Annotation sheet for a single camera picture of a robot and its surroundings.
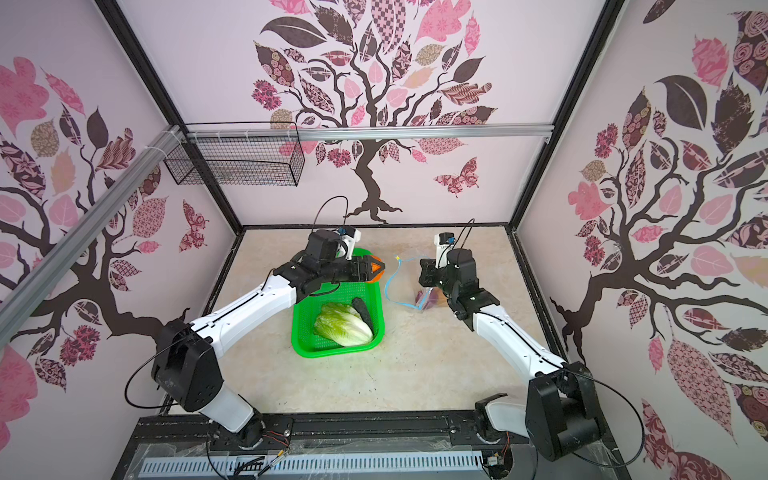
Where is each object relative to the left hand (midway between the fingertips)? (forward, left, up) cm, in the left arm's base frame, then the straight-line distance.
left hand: (376, 270), depth 81 cm
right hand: (+4, -13, +1) cm, 14 cm away
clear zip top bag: (+8, -9, -20) cm, 23 cm away
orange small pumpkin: (-2, 0, +5) cm, 5 cm away
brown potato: (-10, -17, +2) cm, 20 cm away
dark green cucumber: (-2, +6, -17) cm, 18 cm away
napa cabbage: (-11, +10, -12) cm, 19 cm away
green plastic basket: (+1, +2, -14) cm, 15 cm away
